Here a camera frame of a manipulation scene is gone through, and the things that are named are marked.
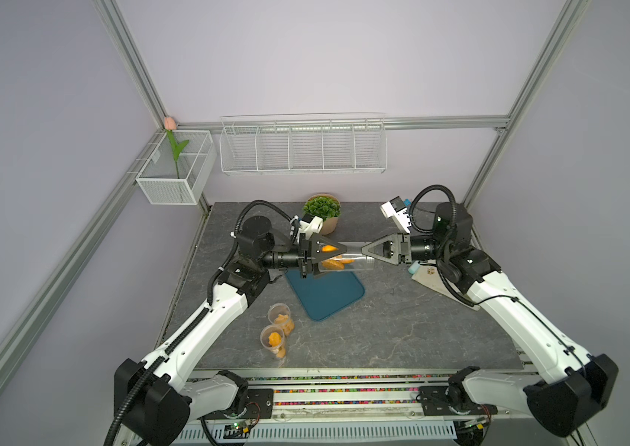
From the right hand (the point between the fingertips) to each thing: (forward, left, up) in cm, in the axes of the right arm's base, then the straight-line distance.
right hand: (361, 252), depth 61 cm
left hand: (-3, +4, +1) cm, 5 cm away
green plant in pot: (+35, +8, -21) cm, 41 cm away
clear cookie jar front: (-9, +23, -30) cm, 39 cm away
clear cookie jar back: (-1, +22, -32) cm, 39 cm away
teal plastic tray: (+8, +7, -36) cm, 38 cm away
